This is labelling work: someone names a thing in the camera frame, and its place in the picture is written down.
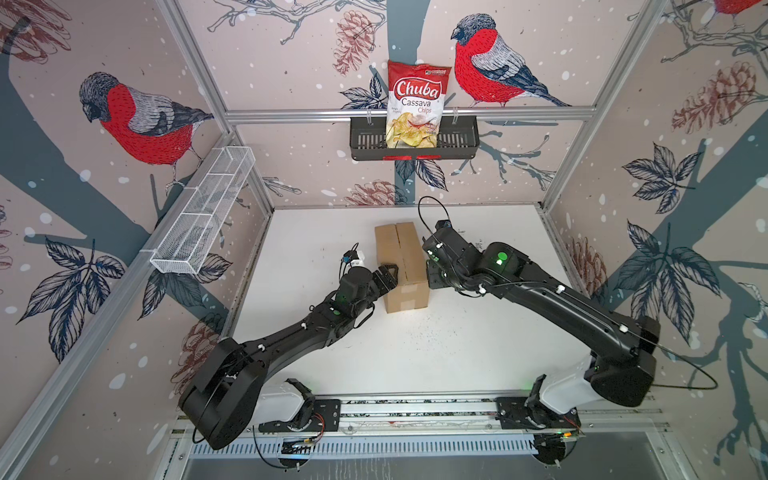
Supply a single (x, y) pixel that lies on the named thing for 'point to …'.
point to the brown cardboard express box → (398, 244)
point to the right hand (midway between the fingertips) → (426, 276)
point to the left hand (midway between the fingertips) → (392, 272)
